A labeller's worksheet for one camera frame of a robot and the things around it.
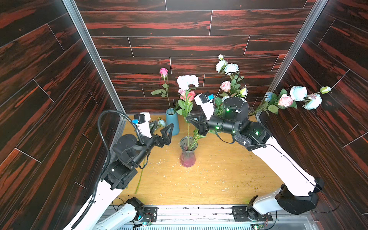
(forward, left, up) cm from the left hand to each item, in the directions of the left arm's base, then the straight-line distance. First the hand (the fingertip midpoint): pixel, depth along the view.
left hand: (166, 123), depth 58 cm
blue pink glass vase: (+6, -10, -26) cm, 28 cm away
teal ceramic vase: (+25, +1, -22) cm, 33 cm away
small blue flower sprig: (+34, +12, -37) cm, 51 cm away
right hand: (+3, -10, +2) cm, 11 cm away
